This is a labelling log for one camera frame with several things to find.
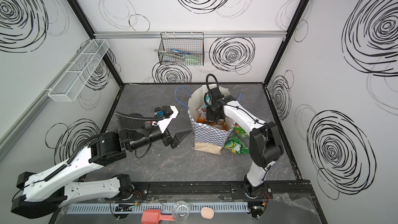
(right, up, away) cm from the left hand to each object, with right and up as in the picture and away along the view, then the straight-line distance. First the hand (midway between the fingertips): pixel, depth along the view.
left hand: (184, 121), depth 56 cm
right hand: (+10, -2, +32) cm, 34 cm away
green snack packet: (+24, -17, +30) cm, 42 cm away
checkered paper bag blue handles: (+10, -11, +19) cm, 24 cm away
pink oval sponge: (+9, -43, +12) cm, 45 cm away
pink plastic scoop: (-14, -44, +11) cm, 47 cm away
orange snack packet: (+6, -4, +38) cm, 38 cm away
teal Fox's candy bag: (+7, +2, +29) cm, 30 cm away
